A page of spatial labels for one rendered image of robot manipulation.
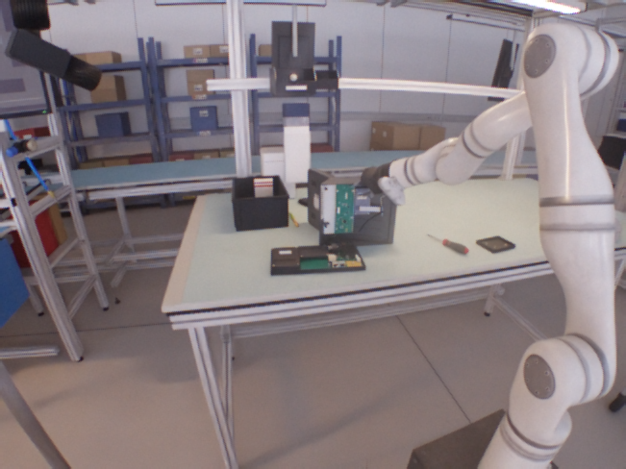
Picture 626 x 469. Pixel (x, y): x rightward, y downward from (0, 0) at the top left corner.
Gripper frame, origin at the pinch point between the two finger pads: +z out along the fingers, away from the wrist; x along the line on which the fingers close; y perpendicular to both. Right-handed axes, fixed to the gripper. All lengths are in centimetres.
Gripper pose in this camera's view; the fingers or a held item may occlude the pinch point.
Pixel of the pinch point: (353, 191)
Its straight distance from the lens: 98.9
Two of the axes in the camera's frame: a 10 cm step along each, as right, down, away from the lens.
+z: -5.0, 0.3, 8.6
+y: 5.1, -8.0, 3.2
